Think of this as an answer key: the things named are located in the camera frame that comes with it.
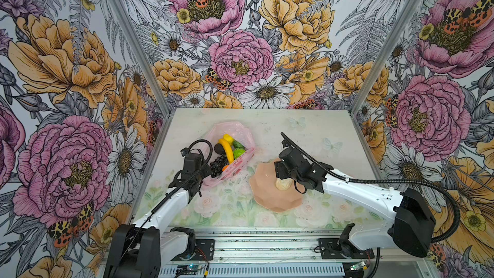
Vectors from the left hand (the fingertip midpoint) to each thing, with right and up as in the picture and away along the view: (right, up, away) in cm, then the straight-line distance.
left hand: (204, 170), depth 89 cm
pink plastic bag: (+12, +11, +13) cm, 20 cm away
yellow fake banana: (+10, +8, +8) cm, 15 cm away
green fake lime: (+15, +7, +6) cm, 18 cm away
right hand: (+35, +2, -6) cm, 36 cm away
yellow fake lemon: (+9, +15, +13) cm, 22 cm away
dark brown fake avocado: (+5, +9, +10) cm, 14 cm away
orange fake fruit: (+9, +1, +3) cm, 9 cm away
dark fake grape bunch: (+6, +2, +3) cm, 7 cm away
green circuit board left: (-3, -32, -17) cm, 37 cm away
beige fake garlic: (+36, -5, -4) cm, 36 cm away
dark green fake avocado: (+14, +11, +11) cm, 21 cm away
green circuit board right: (+61, -31, -18) cm, 71 cm away
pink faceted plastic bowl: (+28, -11, -1) cm, 30 cm away
